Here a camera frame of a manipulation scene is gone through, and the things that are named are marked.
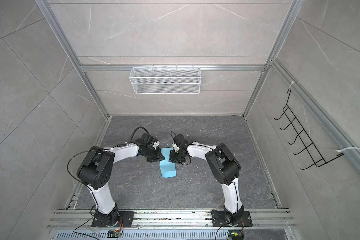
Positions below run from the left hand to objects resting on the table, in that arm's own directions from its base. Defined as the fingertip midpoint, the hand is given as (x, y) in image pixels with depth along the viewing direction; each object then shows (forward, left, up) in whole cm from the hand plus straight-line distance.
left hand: (164, 155), depth 94 cm
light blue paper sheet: (-9, -2, -1) cm, 9 cm away
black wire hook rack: (-10, -67, +30) cm, 74 cm away
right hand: (-2, -4, -3) cm, 5 cm away
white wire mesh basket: (+43, -2, +27) cm, 51 cm away
